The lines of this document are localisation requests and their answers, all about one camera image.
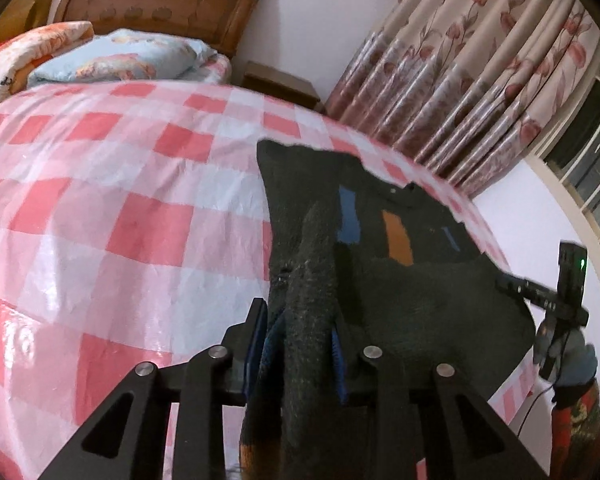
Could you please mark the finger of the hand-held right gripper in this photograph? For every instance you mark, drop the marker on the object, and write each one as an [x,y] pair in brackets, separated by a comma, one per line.
[525,290]

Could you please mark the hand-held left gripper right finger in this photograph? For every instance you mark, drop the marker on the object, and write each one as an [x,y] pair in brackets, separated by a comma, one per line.
[339,370]

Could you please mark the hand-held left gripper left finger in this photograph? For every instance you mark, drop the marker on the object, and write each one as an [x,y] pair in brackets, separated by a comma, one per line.
[257,355]

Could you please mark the dark striped knit sweater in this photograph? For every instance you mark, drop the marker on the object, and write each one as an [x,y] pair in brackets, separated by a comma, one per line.
[430,300]

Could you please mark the person's right hand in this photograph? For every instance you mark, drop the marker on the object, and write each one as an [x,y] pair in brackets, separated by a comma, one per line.
[577,362]

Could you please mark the white framed window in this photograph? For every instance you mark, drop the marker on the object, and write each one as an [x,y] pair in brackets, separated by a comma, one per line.
[595,170]

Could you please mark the pink checked tablecloth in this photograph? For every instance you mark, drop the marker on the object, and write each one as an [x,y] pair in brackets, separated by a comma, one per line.
[130,210]

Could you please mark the pink floral curtain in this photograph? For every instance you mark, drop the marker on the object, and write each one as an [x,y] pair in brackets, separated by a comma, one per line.
[455,70]

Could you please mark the wooden nightstand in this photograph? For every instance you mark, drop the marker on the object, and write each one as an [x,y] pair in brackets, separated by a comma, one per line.
[280,85]

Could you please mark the blue floral pillow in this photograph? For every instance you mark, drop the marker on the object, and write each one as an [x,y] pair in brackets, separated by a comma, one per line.
[120,57]

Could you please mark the large carved wooden headboard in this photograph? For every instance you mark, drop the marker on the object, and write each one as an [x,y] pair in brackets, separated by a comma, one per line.
[170,5]

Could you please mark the orange floral pillow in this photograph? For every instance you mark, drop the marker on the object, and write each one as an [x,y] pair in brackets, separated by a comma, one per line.
[20,55]

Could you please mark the plain wooden headboard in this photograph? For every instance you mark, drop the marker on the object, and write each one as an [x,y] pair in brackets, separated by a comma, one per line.
[30,5]

